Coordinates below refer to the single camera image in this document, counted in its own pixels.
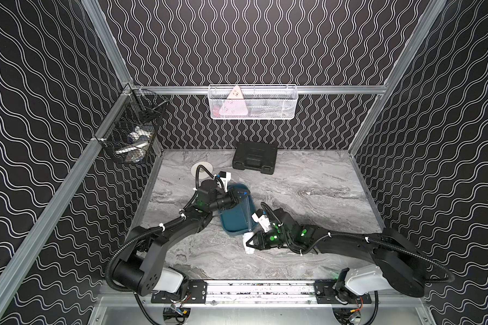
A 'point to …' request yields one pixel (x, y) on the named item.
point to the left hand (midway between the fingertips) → (250, 190)
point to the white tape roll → (202, 174)
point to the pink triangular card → (235, 105)
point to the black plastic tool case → (254, 156)
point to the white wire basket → (253, 101)
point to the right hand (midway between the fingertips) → (247, 242)
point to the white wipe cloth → (246, 237)
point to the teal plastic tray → (240, 219)
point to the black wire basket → (129, 136)
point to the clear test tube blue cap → (248, 211)
